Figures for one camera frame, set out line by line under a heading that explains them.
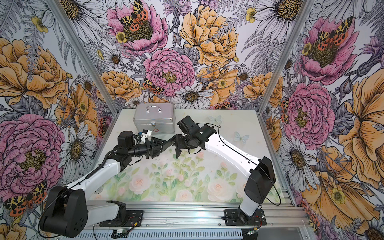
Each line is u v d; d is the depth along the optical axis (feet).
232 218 2.39
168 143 2.60
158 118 3.28
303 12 2.40
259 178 1.37
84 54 2.91
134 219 2.40
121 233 2.32
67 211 1.35
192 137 1.88
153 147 2.34
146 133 2.61
